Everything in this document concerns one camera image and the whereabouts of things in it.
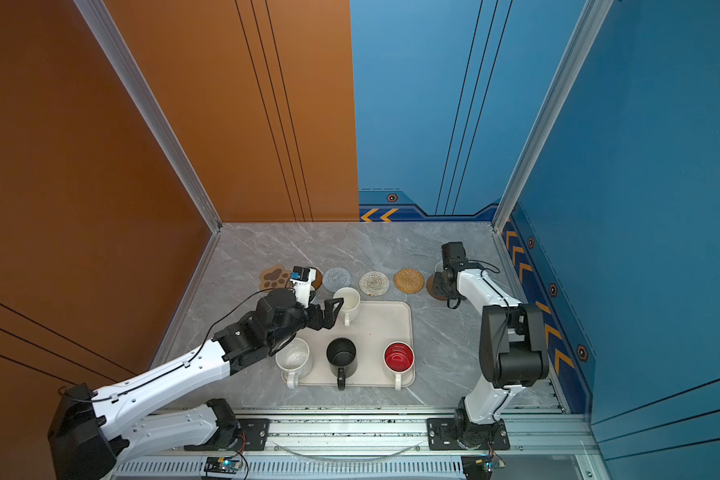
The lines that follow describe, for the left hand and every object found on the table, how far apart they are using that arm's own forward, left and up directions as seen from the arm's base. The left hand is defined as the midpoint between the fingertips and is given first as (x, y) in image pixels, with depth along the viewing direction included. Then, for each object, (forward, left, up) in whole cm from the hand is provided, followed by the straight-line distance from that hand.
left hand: (332, 296), depth 76 cm
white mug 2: (-10, +11, -20) cm, 25 cm away
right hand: (+13, -33, -15) cm, 38 cm away
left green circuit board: (-34, +24, -22) cm, 47 cm away
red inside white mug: (-9, -18, -18) cm, 27 cm away
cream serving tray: (+2, -12, -20) cm, 23 cm away
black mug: (-9, -2, -19) cm, 21 cm away
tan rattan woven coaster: (+18, -23, -20) cm, 35 cm away
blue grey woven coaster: (+19, +2, -20) cm, 28 cm away
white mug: (+2, -4, -9) cm, 10 cm away
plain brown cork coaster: (+14, -30, -19) cm, 39 cm away
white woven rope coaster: (+17, -11, -20) cm, 29 cm away
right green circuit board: (-34, -36, -21) cm, 54 cm away
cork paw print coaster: (+20, +24, -21) cm, 38 cm away
